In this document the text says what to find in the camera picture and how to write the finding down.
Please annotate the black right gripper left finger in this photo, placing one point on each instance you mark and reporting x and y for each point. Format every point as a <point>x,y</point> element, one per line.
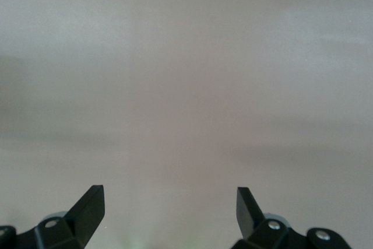
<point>84,217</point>

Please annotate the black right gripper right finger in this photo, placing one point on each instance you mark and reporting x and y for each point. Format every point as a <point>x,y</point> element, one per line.
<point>247,217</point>

